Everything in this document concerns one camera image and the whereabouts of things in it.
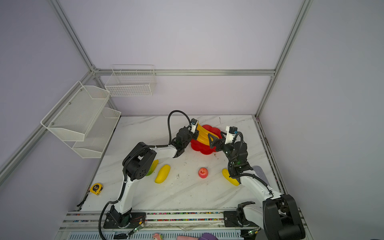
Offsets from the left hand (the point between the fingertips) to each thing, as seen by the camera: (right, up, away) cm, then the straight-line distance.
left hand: (196, 124), depth 97 cm
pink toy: (-18, -53, -30) cm, 63 cm away
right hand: (+10, -5, -18) cm, 21 cm away
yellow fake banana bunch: (+5, -7, +2) cm, 9 cm away
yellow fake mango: (+18, -30, -11) cm, 37 cm away
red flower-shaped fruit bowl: (+6, -16, +1) cm, 17 cm away
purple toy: (+6, -55, -27) cm, 61 cm away
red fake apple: (+4, -29, -12) cm, 31 cm away
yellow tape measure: (-56, -36, -15) cm, 69 cm away
